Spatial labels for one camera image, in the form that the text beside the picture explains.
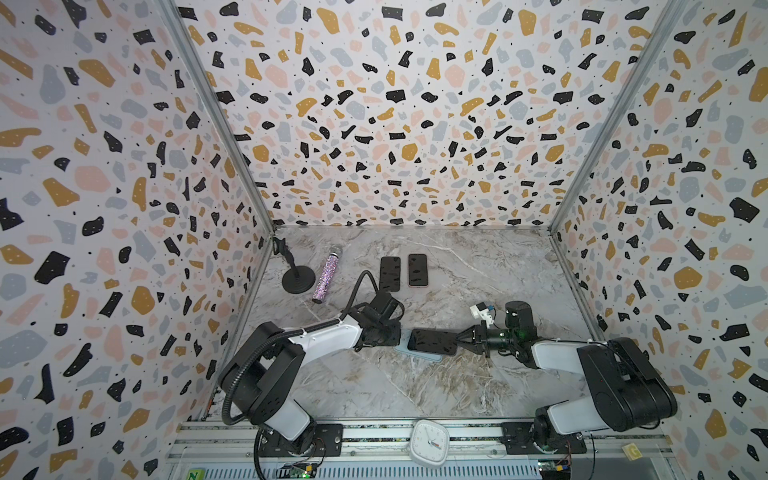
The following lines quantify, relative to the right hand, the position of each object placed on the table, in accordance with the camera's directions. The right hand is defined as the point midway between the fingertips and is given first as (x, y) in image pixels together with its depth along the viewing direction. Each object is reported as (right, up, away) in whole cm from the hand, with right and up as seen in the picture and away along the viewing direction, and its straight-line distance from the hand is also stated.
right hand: (451, 337), depth 82 cm
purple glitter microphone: (-40, +16, +21) cm, 48 cm away
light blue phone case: (-13, -5, +6) cm, 15 cm away
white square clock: (-7, -22, -11) cm, 26 cm away
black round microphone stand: (-49, +14, +22) cm, 56 cm away
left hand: (-14, 0, +6) cm, 16 cm away
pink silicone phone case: (-8, +17, +23) cm, 30 cm away
